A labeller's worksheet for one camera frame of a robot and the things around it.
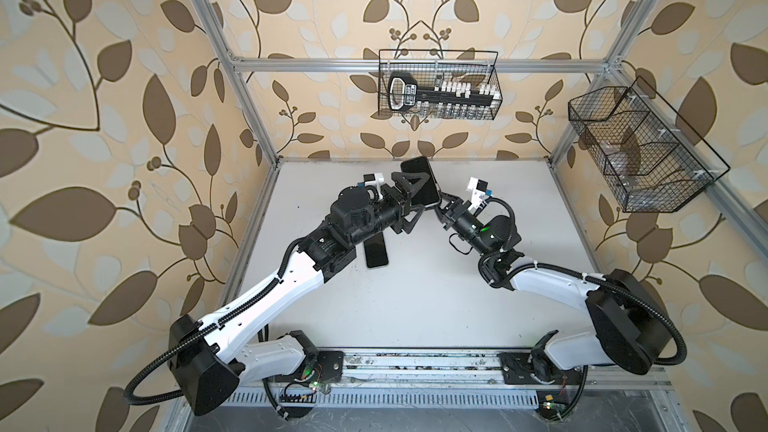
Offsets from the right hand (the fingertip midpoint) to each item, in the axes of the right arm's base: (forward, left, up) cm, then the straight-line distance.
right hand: (428, 194), depth 70 cm
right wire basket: (+6, -56, +3) cm, 56 cm away
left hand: (-5, 0, +8) cm, 10 cm away
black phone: (0, -1, 0) cm, 1 cm away
